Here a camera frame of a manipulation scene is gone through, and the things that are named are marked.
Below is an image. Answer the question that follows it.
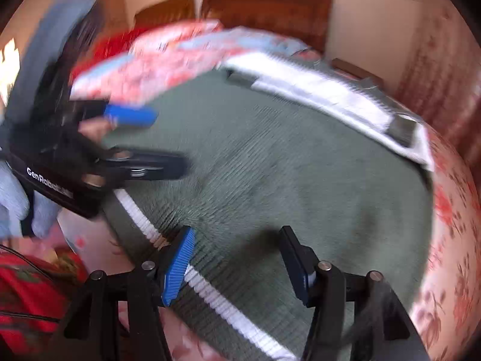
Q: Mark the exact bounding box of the green knit sweater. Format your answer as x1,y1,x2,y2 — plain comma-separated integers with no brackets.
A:
101,51,437,361

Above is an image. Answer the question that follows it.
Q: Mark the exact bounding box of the pink floral pillow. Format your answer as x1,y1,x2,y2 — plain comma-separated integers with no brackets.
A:
130,19,224,55

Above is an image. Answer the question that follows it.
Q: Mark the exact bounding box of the black cable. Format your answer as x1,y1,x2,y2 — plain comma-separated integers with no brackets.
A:
0,310,61,323
0,244,53,281

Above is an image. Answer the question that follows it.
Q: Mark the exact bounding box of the folded blue floral quilt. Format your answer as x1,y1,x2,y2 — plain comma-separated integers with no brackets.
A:
176,26,312,61

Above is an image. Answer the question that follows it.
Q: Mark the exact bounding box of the person's light blue clothing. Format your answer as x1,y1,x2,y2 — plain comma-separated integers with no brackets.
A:
0,158,61,239

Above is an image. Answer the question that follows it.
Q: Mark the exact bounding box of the small wooden headboard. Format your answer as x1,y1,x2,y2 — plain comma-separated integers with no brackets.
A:
134,0,196,27

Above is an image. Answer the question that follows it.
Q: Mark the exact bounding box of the red floral cloth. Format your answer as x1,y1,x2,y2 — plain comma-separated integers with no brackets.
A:
0,250,89,354

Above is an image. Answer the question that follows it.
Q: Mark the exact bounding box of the dark wooden nightstand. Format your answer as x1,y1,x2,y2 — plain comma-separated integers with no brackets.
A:
332,58,384,88

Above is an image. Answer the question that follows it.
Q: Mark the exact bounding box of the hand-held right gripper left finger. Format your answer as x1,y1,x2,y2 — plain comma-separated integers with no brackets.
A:
56,226,197,361

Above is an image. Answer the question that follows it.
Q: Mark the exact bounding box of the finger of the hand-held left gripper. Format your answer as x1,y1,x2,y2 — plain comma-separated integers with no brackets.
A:
86,147,191,192
71,100,159,128

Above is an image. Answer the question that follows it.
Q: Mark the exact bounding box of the red blanket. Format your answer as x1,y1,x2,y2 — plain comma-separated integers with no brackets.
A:
71,26,151,79

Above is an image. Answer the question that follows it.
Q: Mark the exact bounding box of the bed with floral sheet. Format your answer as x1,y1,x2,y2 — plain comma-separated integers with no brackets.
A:
56,19,481,361

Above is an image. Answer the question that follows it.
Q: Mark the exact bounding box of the large wooden headboard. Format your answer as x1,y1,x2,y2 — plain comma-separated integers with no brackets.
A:
201,0,333,53

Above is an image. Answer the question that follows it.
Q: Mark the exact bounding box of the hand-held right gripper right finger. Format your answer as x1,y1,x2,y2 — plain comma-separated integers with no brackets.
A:
279,226,433,361

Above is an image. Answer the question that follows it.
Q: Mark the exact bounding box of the light blue pillow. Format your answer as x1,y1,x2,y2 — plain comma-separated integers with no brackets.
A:
71,52,139,87

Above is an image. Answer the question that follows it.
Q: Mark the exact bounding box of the pink floral curtain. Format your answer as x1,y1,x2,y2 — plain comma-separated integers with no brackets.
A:
394,8,481,159

